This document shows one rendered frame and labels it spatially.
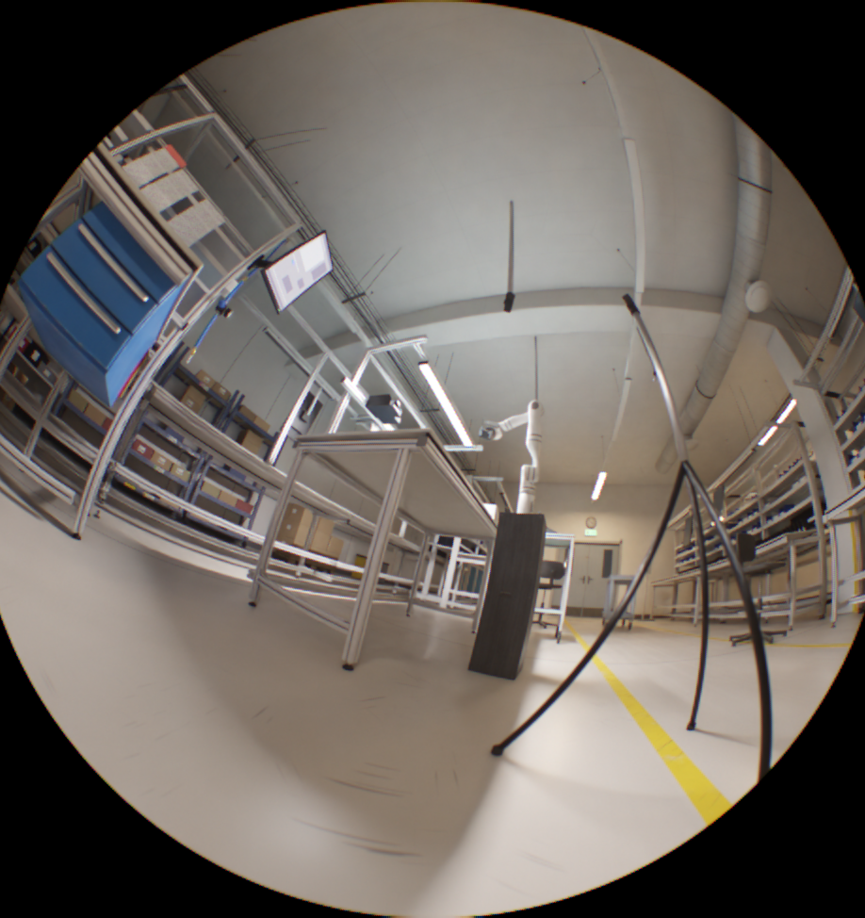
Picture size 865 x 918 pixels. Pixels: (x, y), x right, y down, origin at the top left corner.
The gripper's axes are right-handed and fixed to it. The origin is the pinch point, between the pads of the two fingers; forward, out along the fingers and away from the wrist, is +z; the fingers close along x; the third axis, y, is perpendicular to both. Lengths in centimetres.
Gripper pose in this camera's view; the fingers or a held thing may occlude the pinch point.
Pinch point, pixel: (483, 431)
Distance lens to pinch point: 152.4
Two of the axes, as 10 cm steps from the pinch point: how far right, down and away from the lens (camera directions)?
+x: -8.9, -3.1, 3.4
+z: -4.0, 1.5, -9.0
